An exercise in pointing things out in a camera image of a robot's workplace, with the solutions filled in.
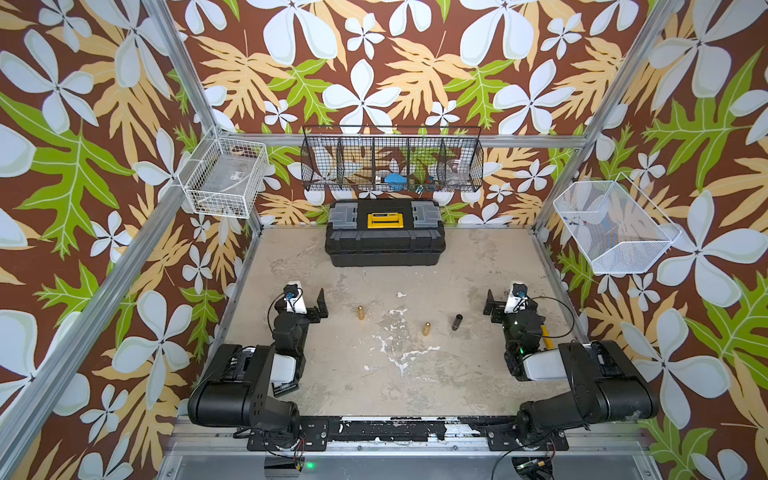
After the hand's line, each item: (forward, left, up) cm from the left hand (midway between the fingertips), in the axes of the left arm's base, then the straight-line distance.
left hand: (307, 287), depth 89 cm
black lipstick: (-8, -46, -6) cm, 47 cm away
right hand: (0, -61, -1) cm, 61 cm away
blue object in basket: (+30, -27, +17) cm, 44 cm away
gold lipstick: (-4, -16, -7) cm, 18 cm away
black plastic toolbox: (+18, -24, +6) cm, 30 cm away
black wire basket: (+39, -14, +19) cm, 46 cm away
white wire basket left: (+23, +24, +22) cm, 40 cm away
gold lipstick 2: (-9, -36, -7) cm, 38 cm away
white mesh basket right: (+9, -89, +17) cm, 91 cm away
